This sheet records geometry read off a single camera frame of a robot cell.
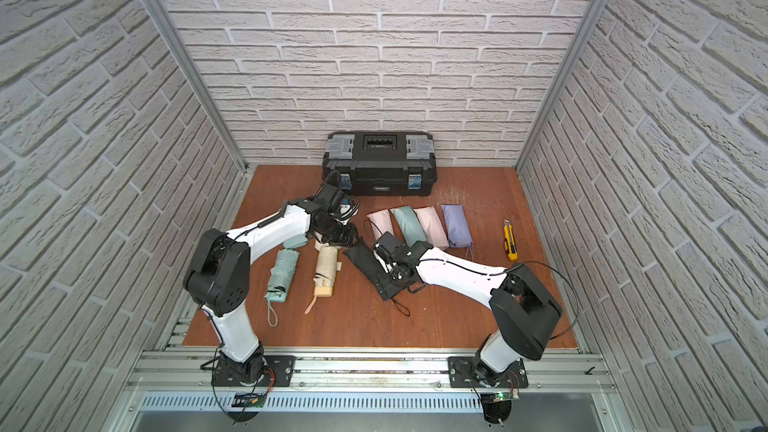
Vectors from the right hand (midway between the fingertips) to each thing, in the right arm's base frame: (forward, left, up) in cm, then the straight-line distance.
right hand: (395, 282), depth 85 cm
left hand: (+13, +10, +3) cm, 17 cm away
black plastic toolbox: (+37, +2, +13) cm, 39 cm away
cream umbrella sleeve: (+16, +25, -3) cm, 30 cm away
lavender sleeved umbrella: (+19, -23, -2) cm, 30 cm away
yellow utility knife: (+13, -39, -3) cm, 41 cm away
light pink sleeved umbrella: (+19, -14, 0) cm, 23 cm away
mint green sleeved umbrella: (+20, -6, -1) cm, 21 cm away
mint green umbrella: (+4, +33, +1) cm, 33 cm away
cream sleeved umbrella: (+7, +20, 0) cm, 22 cm away
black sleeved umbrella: (+9, +9, 0) cm, 13 cm away
